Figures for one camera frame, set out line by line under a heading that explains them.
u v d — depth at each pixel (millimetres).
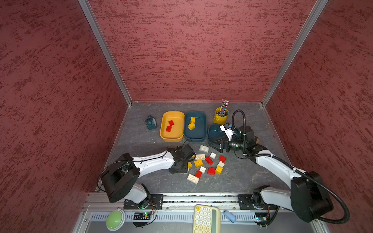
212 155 902
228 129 740
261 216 702
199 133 972
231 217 684
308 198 411
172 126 1055
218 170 828
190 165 850
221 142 707
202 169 851
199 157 897
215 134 1023
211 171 838
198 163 874
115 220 687
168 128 1043
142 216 714
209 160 871
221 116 972
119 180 429
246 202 741
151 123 995
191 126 1027
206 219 681
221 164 873
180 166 664
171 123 1061
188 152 684
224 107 1001
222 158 902
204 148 920
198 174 833
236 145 710
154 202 730
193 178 812
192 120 1065
